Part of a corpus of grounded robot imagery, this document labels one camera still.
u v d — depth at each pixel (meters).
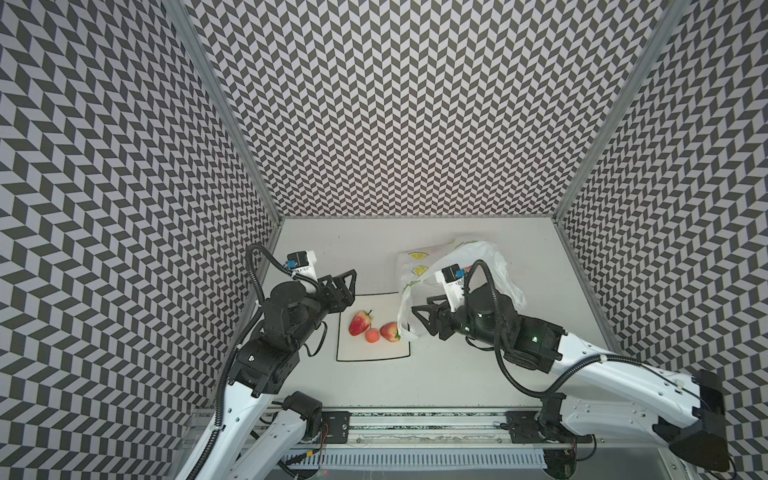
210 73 0.81
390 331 0.83
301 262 0.56
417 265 0.89
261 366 0.45
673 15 0.67
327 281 0.67
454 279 0.58
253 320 0.47
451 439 0.72
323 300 0.58
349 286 0.63
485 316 0.50
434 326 0.59
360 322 0.86
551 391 0.47
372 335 0.84
